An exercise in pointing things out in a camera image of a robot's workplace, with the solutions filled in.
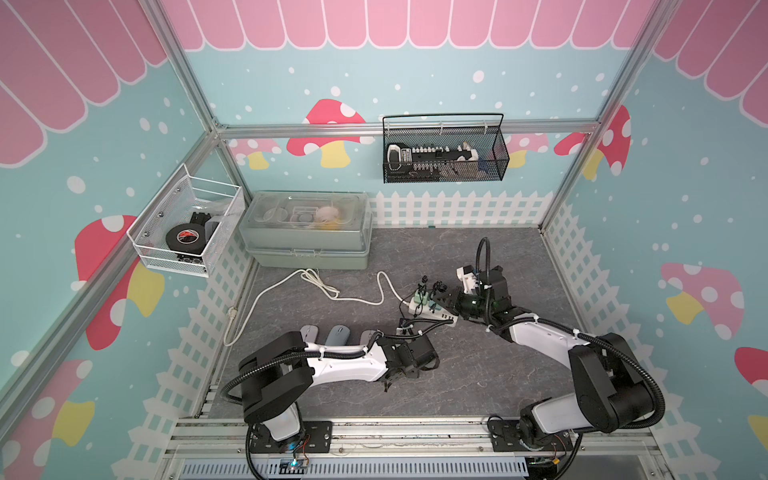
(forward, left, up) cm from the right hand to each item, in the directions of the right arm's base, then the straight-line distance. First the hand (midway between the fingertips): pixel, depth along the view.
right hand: (432, 297), depth 86 cm
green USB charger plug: (+2, +4, -3) cm, 6 cm away
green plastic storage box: (+25, +40, +3) cm, 47 cm away
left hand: (-15, +9, -11) cm, 21 cm away
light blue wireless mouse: (-7, +28, -10) cm, 31 cm away
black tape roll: (+4, +61, +23) cm, 65 cm away
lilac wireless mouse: (-6, +37, -10) cm, 39 cm away
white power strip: (0, +1, -8) cm, 8 cm away
